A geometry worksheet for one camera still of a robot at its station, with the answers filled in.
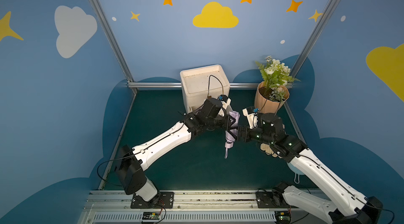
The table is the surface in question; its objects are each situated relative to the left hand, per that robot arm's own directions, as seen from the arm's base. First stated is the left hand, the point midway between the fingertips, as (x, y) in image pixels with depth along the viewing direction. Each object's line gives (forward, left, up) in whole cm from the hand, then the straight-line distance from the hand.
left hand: (234, 117), depth 73 cm
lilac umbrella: (-9, +2, 0) cm, 9 cm away
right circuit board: (-36, -24, -30) cm, 52 cm away
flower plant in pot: (+28, -29, -9) cm, 41 cm away
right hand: (-3, -1, -2) cm, 4 cm away
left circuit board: (-37, +38, -29) cm, 60 cm away
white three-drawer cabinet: (+28, +17, -5) cm, 33 cm away
